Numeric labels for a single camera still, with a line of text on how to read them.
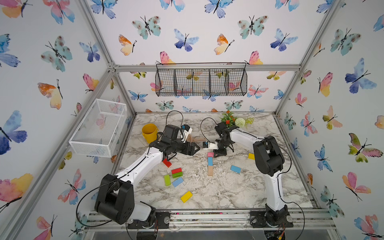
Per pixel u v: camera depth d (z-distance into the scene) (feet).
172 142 2.23
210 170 2.99
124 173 1.47
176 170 2.99
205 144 2.84
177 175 2.88
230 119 3.14
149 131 3.14
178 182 2.84
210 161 3.07
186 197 2.65
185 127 2.47
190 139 3.39
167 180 2.84
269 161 1.83
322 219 2.47
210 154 3.13
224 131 2.49
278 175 1.90
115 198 1.36
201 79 3.22
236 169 3.00
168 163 3.04
